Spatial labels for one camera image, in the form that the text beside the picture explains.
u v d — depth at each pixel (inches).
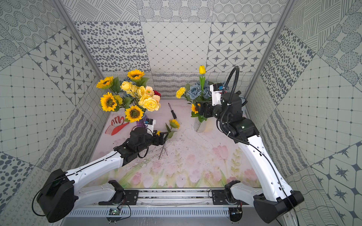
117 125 40.8
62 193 15.4
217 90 21.5
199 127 37.8
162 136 28.9
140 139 24.6
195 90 30.1
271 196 14.4
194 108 32.5
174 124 39.6
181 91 31.2
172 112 43.6
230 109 17.9
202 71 28.3
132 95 29.9
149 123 28.0
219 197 28.9
